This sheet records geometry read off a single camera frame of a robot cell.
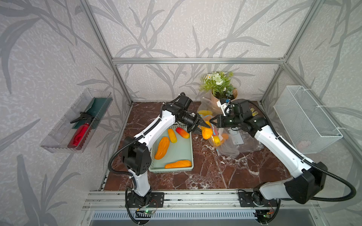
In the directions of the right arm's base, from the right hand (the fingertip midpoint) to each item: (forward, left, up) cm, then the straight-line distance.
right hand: (209, 120), depth 75 cm
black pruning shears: (-4, +60, +10) cm, 61 cm away
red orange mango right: (+7, +16, -23) cm, 29 cm away
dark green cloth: (-1, +57, +8) cm, 58 cm away
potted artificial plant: (+28, -9, +2) cm, 30 cm away
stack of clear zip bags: (+1, -20, -27) cm, 34 cm away
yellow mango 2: (+19, -1, -16) cm, 25 cm away
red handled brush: (-15, +57, +9) cm, 59 cm away
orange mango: (-8, +2, 0) cm, 8 cm away
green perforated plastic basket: (-5, +16, -25) cm, 30 cm away
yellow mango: (-6, -5, -13) cm, 15 cm away
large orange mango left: (-5, +28, -22) cm, 36 cm away
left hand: (-6, +1, 0) cm, 6 cm away
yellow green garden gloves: (+28, -42, -28) cm, 58 cm away
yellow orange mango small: (+4, +23, -23) cm, 33 cm away
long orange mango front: (-16, +17, -21) cm, 32 cm away
